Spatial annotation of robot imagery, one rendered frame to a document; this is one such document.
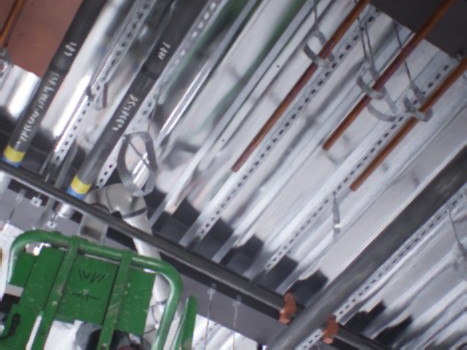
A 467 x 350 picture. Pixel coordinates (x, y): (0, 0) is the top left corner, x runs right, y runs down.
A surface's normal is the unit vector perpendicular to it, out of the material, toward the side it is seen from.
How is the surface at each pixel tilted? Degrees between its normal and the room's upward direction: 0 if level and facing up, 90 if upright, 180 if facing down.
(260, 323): 180
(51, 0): 180
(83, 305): 90
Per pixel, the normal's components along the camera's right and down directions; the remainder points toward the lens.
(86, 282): 0.25, -0.78
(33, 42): -0.07, 0.58
